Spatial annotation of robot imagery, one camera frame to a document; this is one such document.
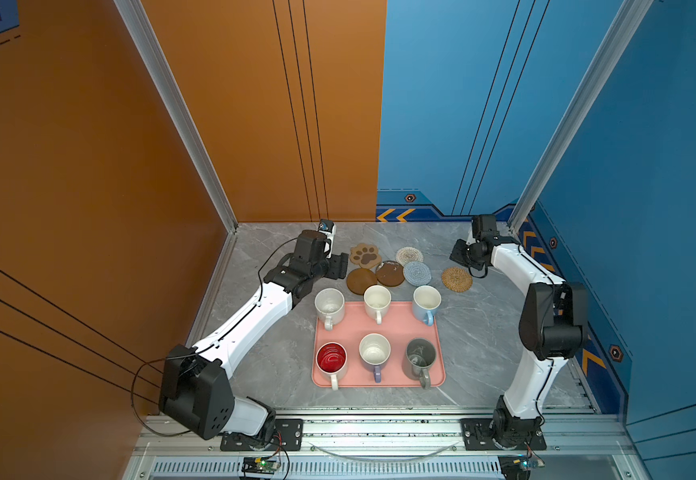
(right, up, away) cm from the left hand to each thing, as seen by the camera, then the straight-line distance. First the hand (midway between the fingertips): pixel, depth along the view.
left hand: (335, 251), depth 83 cm
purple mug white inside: (+11, -29, +3) cm, 32 cm away
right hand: (+38, -1, +15) cm, 41 cm away
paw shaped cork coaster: (+9, -1, +27) cm, 28 cm away
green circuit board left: (-17, -51, -13) cm, 55 cm away
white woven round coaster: (+25, -1, +26) cm, 36 cm away
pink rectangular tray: (+20, -24, +11) cm, 33 cm away
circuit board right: (+44, -51, -13) cm, 69 cm away
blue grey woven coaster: (+27, -8, +21) cm, 35 cm away
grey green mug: (+23, -30, 0) cm, 38 cm away
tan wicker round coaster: (+41, -9, +21) cm, 47 cm away
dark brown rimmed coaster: (+18, -8, +21) cm, 29 cm away
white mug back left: (-3, -16, +11) cm, 20 cm away
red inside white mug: (-1, -31, +1) cm, 31 cm away
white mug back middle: (+12, -16, +12) cm, 24 cm away
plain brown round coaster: (+7, -10, +20) cm, 23 cm away
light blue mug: (+28, -16, +10) cm, 33 cm away
